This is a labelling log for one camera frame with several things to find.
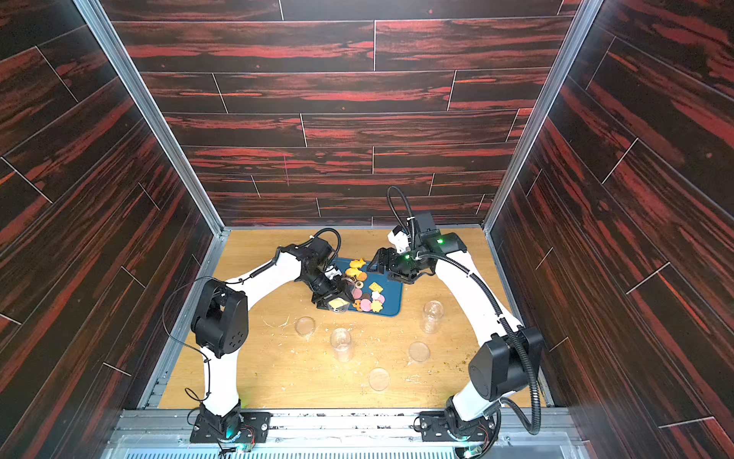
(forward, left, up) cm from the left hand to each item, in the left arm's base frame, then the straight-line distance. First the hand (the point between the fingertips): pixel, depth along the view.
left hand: (351, 304), depth 87 cm
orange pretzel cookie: (+4, -2, -8) cm, 9 cm away
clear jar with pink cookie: (-1, -26, -1) cm, 26 cm away
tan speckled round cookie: (+16, -3, -8) cm, 19 cm away
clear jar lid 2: (-2, +16, -10) cm, 19 cm away
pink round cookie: (+8, -1, -7) cm, 11 cm away
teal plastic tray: (+4, -12, -7) cm, 15 cm away
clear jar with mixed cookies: (-8, +3, -9) cm, 12 cm away
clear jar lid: (-10, -22, -10) cm, 26 cm away
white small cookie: (+9, -8, -8) cm, 14 cm away
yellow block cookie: (-1, +4, +4) cm, 5 cm away
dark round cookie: (+8, -5, -8) cm, 12 cm away
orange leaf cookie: (+18, +1, -8) cm, 20 cm away
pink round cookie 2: (+4, -4, -7) cm, 9 cm away
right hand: (+4, -10, +13) cm, 16 cm away
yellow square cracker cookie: (+12, -8, -8) cm, 17 cm away
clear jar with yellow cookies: (+2, +1, +7) cm, 8 cm away
